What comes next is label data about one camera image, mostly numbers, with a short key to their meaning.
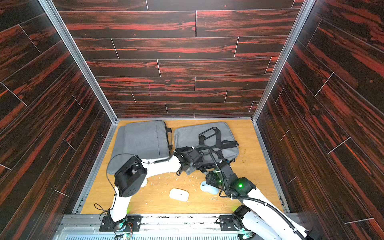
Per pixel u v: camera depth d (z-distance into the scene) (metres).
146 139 0.98
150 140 0.98
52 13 0.68
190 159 0.72
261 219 0.57
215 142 0.99
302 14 0.68
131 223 0.72
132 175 0.56
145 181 0.52
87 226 0.73
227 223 0.73
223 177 0.58
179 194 0.82
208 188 0.83
